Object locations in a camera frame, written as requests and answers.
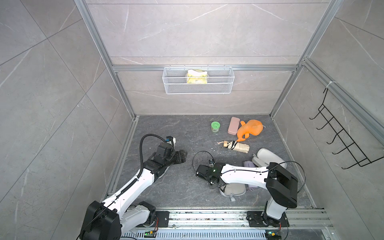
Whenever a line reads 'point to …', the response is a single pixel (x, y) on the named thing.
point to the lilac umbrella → (250, 164)
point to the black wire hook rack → (363, 160)
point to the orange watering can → (252, 126)
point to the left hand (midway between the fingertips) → (183, 151)
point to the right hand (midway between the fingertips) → (216, 182)
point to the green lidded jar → (215, 126)
